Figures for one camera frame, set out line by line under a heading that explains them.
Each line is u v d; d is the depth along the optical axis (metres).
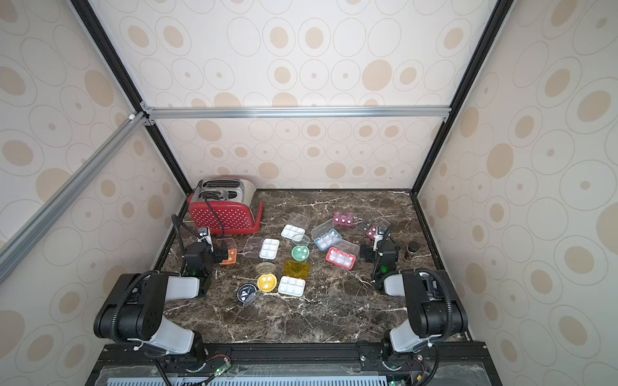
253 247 1.00
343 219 1.09
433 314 0.44
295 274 0.92
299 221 1.09
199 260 0.72
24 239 0.53
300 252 0.98
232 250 0.97
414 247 0.88
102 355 0.75
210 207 0.90
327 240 1.02
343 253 0.97
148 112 0.90
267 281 0.90
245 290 0.87
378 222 1.07
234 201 0.92
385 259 0.71
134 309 0.45
